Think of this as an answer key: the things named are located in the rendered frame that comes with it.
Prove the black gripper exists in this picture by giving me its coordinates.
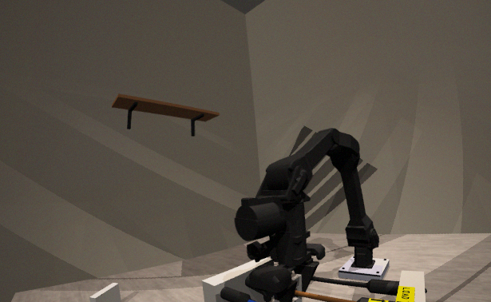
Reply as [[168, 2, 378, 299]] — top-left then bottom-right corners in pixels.
[[249, 228, 325, 302]]

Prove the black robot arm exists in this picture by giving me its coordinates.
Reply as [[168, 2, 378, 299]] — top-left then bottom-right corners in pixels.
[[235, 128, 379, 269]]

